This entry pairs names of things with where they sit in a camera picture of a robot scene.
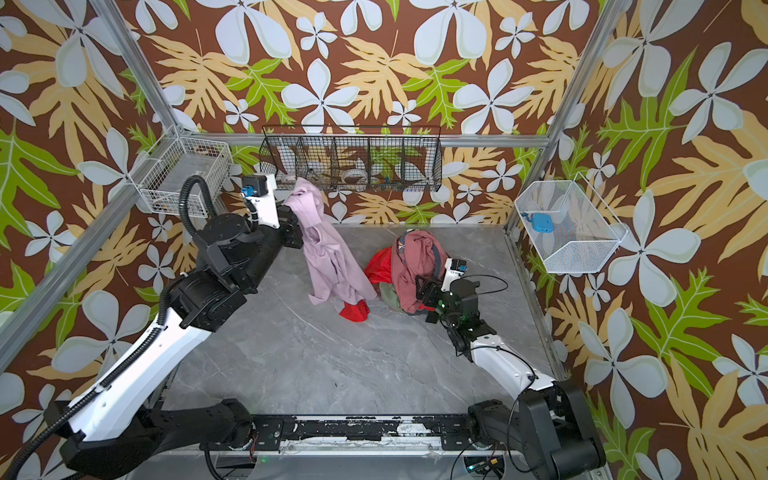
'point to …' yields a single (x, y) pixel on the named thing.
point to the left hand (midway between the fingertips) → (291, 196)
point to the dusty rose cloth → (415, 253)
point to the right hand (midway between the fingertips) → (423, 278)
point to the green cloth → (390, 295)
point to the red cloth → (380, 271)
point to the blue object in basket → (543, 223)
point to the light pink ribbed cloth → (336, 270)
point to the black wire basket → (354, 157)
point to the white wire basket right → (586, 231)
